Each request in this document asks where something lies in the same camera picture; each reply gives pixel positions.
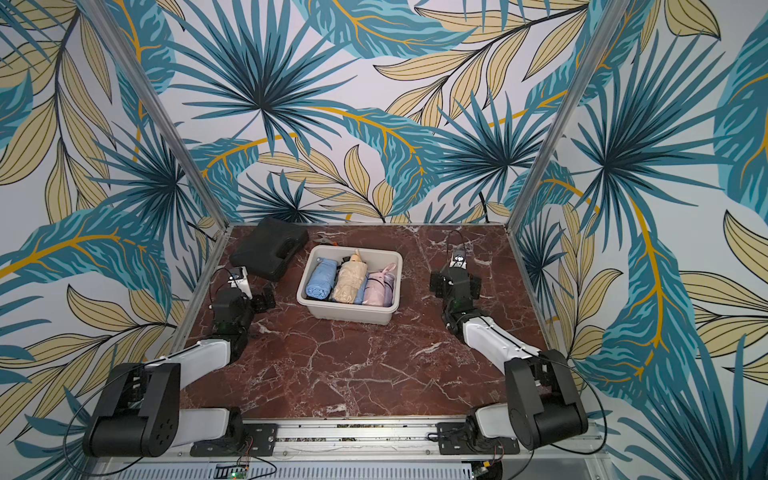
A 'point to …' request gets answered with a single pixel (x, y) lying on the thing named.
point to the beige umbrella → (350, 278)
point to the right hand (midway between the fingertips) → (457, 272)
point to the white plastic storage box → (376, 259)
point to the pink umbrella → (378, 290)
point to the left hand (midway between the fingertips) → (254, 288)
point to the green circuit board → (230, 471)
